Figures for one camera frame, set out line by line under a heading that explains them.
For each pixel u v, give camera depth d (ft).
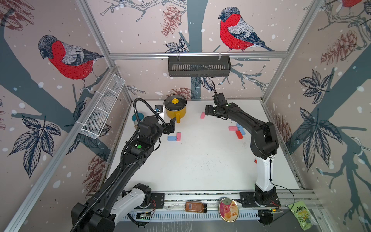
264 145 1.79
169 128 2.14
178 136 3.24
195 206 2.25
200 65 3.50
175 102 3.37
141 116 3.31
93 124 2.73
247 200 2.39
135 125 1.72
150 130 1.76
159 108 2.02
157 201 2.40
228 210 2.24
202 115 3.61
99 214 1.23
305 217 2.24
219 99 2.55
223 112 2.35
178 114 3.21
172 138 3.21
